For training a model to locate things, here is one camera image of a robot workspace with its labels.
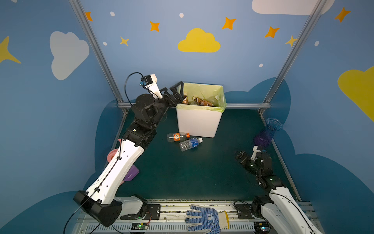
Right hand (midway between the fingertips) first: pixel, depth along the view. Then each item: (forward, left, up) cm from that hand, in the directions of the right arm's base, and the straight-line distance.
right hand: (239, 153), depth 83 cm
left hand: (+8, +35, +40) cm, 54 cm away
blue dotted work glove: (-32, +17, -11) cm, 37 cm away
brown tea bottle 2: (+35, +34, +8) cm, 49 cm away
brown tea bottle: (+34, +24, +9) cm, 42 cm away
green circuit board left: (-36, +52, -11) cm, 64 cm away
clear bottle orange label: (+14, +38, -7) cm, 41 cm away
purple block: (-11, +63, -11) cm, 65 cm away
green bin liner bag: (+38, +15, +13) cm, 43 cm away
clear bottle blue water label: (+10, +28, -7) cm, 31 cm away
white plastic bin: (+19, +23, +4) cm, 30 cm away
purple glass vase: (+21, -24, -12) cm, 34 cm away
